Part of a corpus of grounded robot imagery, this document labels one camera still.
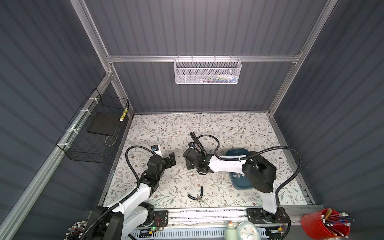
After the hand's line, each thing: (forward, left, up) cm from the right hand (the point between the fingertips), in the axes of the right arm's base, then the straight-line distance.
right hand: (189, 161), depth 92 cm
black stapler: (+12, -6, 0) cm, 13 cm away
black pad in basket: (+6, +41, +30) cm, 51 cm away
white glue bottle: (-36, -19, +5) cm, 41 cm away
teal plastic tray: (-14, -27, +6) cm, 31 cm away
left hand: (+1, +13, +8) cm, 15 cm away
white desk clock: (-35, -28, 0) cm, 45 cm away
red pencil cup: (-33, -59, +10) cm, 68 cm away
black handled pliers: (-20, -6, -3) cm, 21 cm away
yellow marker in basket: (+13, +36, +27) cm, 46 cm away
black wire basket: (+1, +47, +27) cm, 54 cm away
